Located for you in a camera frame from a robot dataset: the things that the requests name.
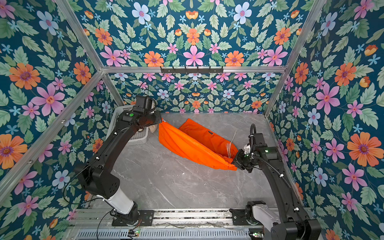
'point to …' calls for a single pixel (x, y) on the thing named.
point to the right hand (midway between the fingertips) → (232, 161)
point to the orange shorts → (194, 141)
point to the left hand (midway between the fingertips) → (160, 112)
